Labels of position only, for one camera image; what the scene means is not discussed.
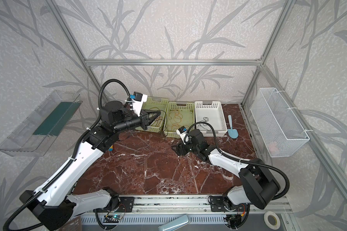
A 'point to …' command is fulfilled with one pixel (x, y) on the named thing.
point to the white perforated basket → (211, 112)
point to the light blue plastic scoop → (233, 133)
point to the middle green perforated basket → (187, 109)
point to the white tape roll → (272, 220)
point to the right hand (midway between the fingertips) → (176, 140)
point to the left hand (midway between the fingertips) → (161, 110)
